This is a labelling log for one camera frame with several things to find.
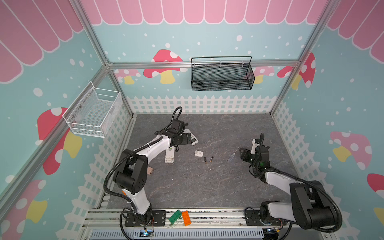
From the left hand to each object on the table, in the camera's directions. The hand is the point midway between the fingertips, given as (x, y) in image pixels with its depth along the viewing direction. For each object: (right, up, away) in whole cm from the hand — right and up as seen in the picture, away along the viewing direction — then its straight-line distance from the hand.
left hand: (184, 141), depth 94 cm
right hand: (+36, -5, -2) cm, 37 cm away
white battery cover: (+9, -8, +3) cm, 13 cm away
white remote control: (+6, 0, +9) cm, 11 cm away
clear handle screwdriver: (+31, -9, +3) cm, 33 cm away
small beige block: (-20, -17, -5) cm, 27 cm away
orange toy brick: (+3, -37, -20) cm, 42 cm away
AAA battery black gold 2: (+17, -11, +1) cm, 21 cm away
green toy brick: (-3, -36, -20) cm, 41 cm away
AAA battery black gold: (+13, -12, +1) cm, 18 cm away
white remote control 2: (-10, -9, +3) cm, 14 cm away
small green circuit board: (-17, -43, -21) cm, 51 cm away
